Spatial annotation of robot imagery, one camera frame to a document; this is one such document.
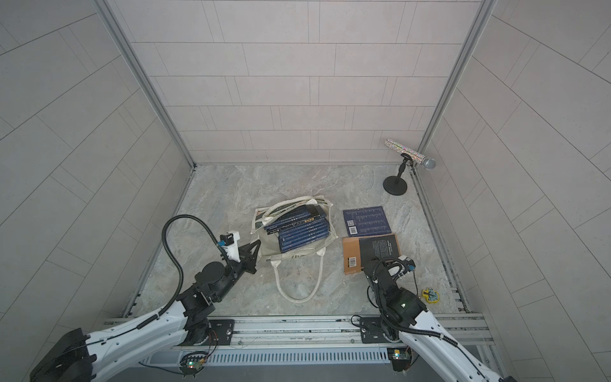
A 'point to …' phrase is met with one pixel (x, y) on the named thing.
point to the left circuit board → (192, 364)
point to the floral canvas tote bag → (270, 247)
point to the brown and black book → (360, 251)
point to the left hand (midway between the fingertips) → (265, 241)
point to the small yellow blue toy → (431, 295)
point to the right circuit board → (400, 357)
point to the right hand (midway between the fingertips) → (368, 258)
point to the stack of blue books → (301, 228)
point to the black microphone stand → (394, 185)
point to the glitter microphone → (426, 163)
